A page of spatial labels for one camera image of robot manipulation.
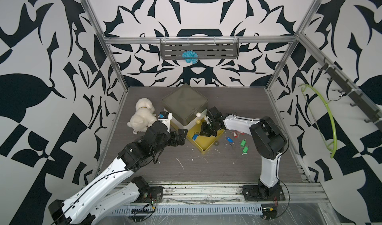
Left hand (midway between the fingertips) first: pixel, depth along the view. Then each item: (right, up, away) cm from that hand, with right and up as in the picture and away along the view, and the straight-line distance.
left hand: (178, 127), depth 71 cm
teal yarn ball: (+5, +41, +20) cm, 46 cm away
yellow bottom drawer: (+13, -12, +18) cm, 26 cm away
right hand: (+11, -6, +24) cm, 27 cm away
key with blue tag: (+8, -9, +23) cm, 26 cm away
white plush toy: (-22, +3, +21) cm, 31 cm away
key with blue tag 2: (+30, -12, +23) cm, 40 cm away
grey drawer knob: (+21, -12, +18) cm, 30 cm away
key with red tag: (+34, -8, +24) cm, 42 cm away
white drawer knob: (+10, +5, +12) cm, 17 cm away
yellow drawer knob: (+10, 0, +18) cm, 20 cm away
